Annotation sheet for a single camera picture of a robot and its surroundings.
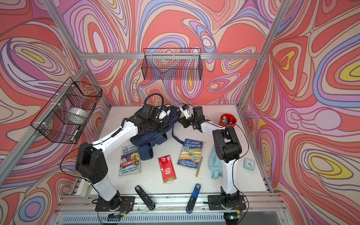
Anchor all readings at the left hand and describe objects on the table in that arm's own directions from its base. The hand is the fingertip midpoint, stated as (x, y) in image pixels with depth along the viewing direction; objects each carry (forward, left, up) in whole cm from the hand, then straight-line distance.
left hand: (169, 123), depth 85 cm
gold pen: (-21, -18, -16) cm, 32 cm away
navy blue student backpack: (-9, +13, -2) cm, 16 cm away
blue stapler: (-40, -13, -16) cm, 45 cm away
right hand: (+10, -7, -10) cm, 16 cm away
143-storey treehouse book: (-19, +25, -16) cm, 35 cm away
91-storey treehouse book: (-13, -14, -15) cm, 24 cm away
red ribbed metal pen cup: (+9, -40, -7) cm, 41 cm away
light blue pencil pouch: (-20, -28, -15) cm, 37 cm away
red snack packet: (-22, +1, -17) cm, 28 cm away
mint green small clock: (-19, -49, -16) cm, 55 cm away
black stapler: (-41, +8, -13) cm, 44 cm away
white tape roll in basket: (-6, +45, +15) cm, 48 cm away
